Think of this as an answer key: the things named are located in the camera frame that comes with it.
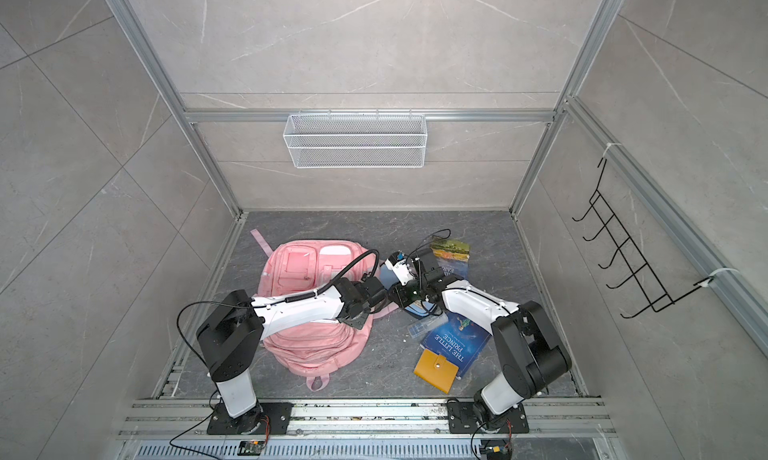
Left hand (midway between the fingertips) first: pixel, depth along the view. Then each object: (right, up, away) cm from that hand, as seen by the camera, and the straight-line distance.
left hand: (353, 308), depth 88 cm
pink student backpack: (-8, -10, -8) cm, 15 cm away
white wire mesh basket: (-1, +55, +12) cm, 56 cm away
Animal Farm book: (+34, +15, +16) cm, 40 cm away
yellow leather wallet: (+24, -15, -9) cm, 29 cm away
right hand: (+11, +5, 0) cm, 12 cm away
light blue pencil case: (+20, +2, -10) cm, 22 cm away
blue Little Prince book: (+31, -9, -3) cm, 32 cm away
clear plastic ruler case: (+22, -5, 0) cm, 23 cm away
